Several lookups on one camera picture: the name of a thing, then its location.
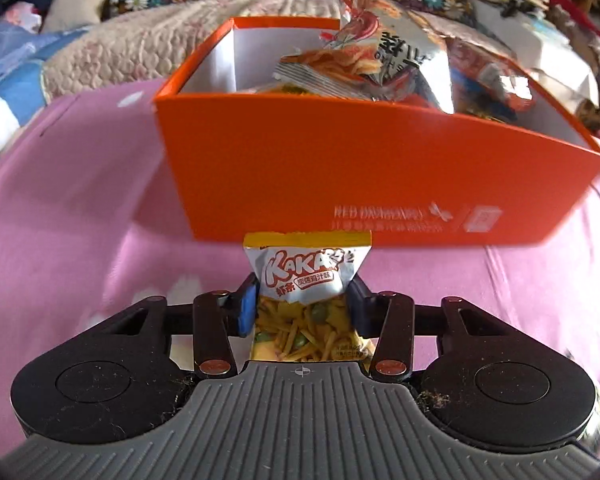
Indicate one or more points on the silver red shrimp chip packet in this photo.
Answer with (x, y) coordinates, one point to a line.
(400, 45)

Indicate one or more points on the blue white striped blanket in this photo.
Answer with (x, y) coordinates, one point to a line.
(5, 105)

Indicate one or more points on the silver yellow snack stick packet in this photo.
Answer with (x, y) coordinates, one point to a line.
(305, 280)

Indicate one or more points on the silver striped fries packet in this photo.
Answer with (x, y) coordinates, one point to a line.
(330, 75)

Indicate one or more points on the white cloth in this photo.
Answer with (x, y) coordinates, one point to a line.
(545, 55)

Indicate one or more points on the red cracker packet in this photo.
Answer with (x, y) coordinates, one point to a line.
(490, 75)

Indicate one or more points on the orange cardboard box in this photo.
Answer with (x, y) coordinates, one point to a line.
(360, 175)

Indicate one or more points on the pink floral tablecloth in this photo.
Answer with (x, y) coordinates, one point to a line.
(80, 210)

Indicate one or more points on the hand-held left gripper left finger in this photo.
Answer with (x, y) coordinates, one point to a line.
(245, 310)

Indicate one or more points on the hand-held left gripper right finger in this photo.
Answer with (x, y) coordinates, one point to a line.
(357, 310)

